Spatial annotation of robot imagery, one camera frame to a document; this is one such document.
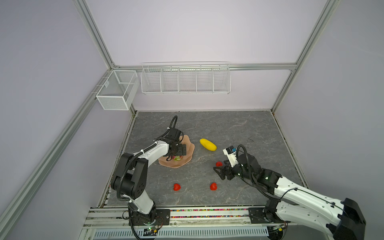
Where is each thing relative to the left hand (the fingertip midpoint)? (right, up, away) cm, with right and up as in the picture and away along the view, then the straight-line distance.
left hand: (178, 152), depth 93 cm
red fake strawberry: (+25, -6, -3) cm, 26 cm away
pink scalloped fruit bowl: (+7, +1, +3) cm, 8 cm away
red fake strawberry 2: (+1, -17, -11) cm, 20 cm away
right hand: (+23, -4, -17) cm, 29 cm away
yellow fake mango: (+19, +4, +4) cm, 20 cm away
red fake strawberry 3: (+21, -17, -11) cm, 29 cm away
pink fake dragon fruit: (0, -2, -5) cm, 6 cm away
